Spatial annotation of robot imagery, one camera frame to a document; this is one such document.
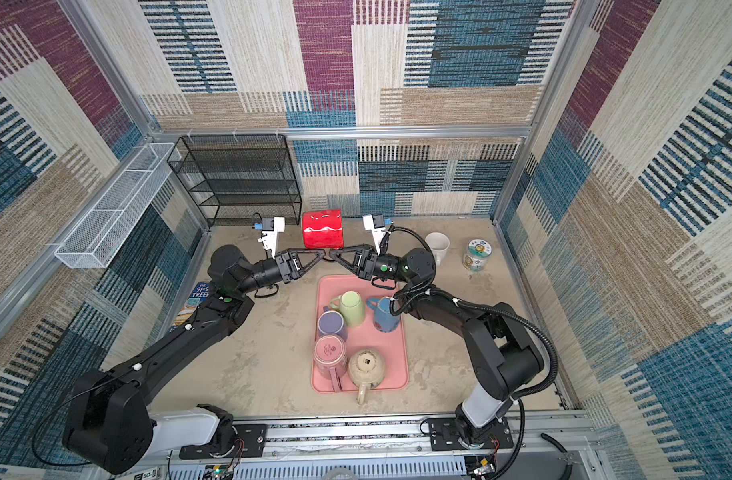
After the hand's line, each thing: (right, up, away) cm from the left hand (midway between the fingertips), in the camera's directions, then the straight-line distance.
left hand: (325, 254), depth 67 cm
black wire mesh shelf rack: (-38, +26, +43) cm, 63 cm away
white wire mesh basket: (-54, +4, +5) cm, 54 cm away
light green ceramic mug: (+5, -15, +19) cm, 25 cm away
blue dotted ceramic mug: (+14, -19, +21) cm, 31 cm away
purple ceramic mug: (-1, -19, +19) cm, 27 cm away
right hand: (+1, -1, +2) cm, 2 cm away
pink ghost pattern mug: (0, -25, +9) cm, 27 cm away
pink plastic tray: (+7, -27, +26) cm, 38 cm away
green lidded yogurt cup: (+46, +1, +34) cm, 57 cm away
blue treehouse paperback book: (-45, -14, +30) cm, 56 cm away
